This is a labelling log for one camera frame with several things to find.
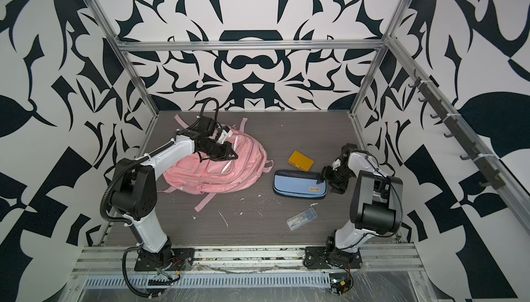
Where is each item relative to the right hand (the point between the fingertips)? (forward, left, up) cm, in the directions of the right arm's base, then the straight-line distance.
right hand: (327, 182), depth 89 cm
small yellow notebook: (+12, +10, -2) cm, 16 cm away
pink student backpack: (+2, +58, +5) cm, 58 cm away
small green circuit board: (-35, +1, -4) cm, 35 cm away
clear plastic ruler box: (-14, +12, -3) cm, 18 cm away
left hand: (+9, +37, +10) cm, 40 cm away
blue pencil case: (0, +12, -1) cm, 12 cm away
